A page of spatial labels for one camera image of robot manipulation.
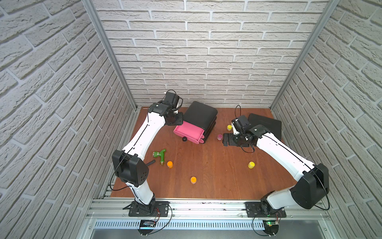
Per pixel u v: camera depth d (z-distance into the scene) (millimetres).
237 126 655
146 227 710
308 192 477
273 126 1051
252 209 732
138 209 684
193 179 811
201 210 757
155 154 897
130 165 437
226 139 742
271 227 695
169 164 871
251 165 870
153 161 897
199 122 899
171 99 623
